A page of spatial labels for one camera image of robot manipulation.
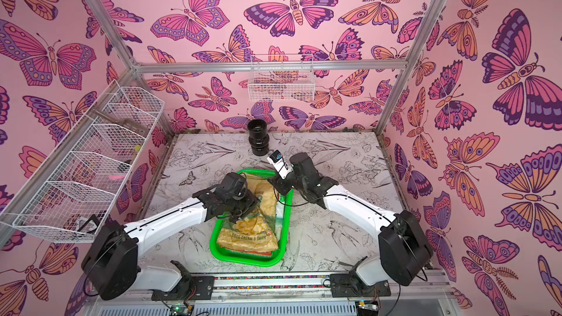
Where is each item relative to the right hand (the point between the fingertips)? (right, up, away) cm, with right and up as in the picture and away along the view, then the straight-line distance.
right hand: (269, 177), depth 80 cm
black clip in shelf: (-50, -10, -17) cm, 54 cm away
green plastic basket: (+5, -19, +2) cm, 19 cm away
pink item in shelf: (-51, +1, -7) cm, 51 cm away
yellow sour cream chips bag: (-4, -19, -2) cm, 20 cm away
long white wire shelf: (-51, -1, -20) cm, 55 cm away
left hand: (-3, -10, +4) cm, 11 cm away
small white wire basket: (+4, +41, +25) cm, 49 cm away
